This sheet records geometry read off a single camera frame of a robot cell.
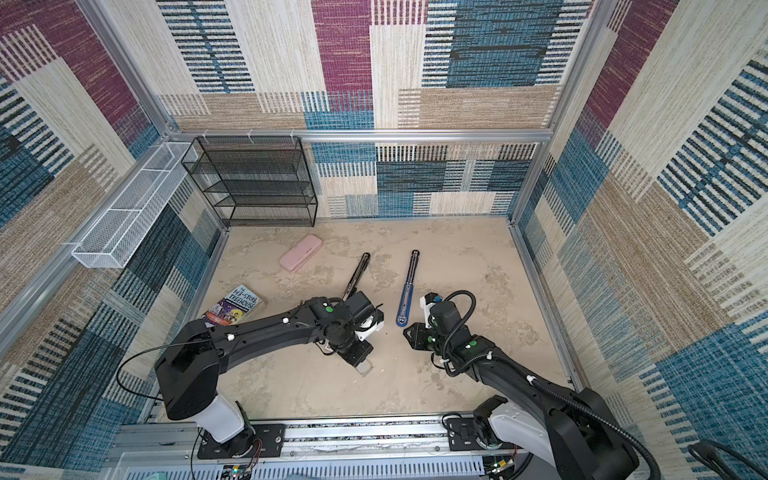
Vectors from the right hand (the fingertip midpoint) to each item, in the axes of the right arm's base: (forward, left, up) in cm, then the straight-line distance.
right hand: (408, 337), depth 84 cm
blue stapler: (+18, -1, -5) cm, 19 cm away
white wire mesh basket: (+15, +69, +29) cm, 76 cm away
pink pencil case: (+35, +37, -4) cm, 51 cm away
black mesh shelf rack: (+55, +52, +13) cm, 77 cm away
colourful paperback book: (+13, +51, -2) cm, 53 cm away
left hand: (-5, +12, +1) cm, 13 cm away
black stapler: (+24, +15, -4) cm, 29 cm away
